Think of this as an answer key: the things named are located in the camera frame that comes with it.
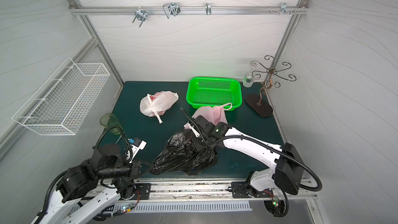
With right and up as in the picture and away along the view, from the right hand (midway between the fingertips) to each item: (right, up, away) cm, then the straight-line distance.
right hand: (195, 141), depth 77 cm
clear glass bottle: (+33, +34, +18) cm, 50 cm away
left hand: (-16, -7, -16) cm, 24 cm away
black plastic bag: (-7, -6, -3) cm, 10 cm away
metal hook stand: (+44, +18, +28) cm, 55 cm away
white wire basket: (-60, +19, -10) cm, 63 cm away
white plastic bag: (-25, +18, +16) cm, 35 cm away
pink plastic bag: (+11, +12, +14) cm, 22 cm away
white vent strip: (-26, -28, -7) cm, 39 cm away
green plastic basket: (+13, +27, +37) cm, 48 cm away
